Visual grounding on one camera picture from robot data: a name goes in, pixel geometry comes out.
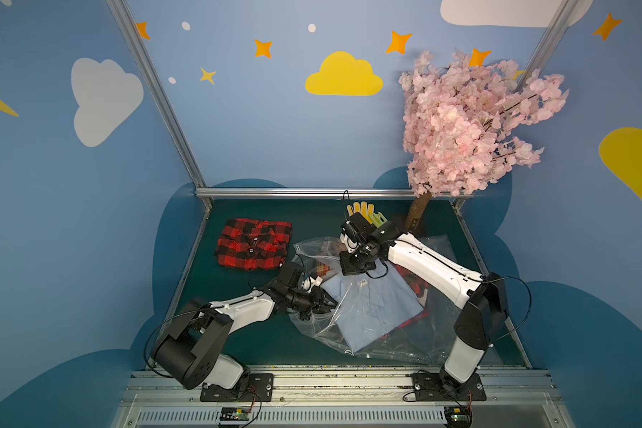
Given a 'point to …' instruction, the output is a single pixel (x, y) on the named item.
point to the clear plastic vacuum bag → (424, 341)
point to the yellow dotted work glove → (363, 209)
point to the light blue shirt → (369, 307)
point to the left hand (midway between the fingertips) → (338, 308)
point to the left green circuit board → (234, 414)
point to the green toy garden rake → (379, 219)
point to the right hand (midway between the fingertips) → (347, 267)
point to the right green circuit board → (457, 416)
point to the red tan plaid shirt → (321, 268)
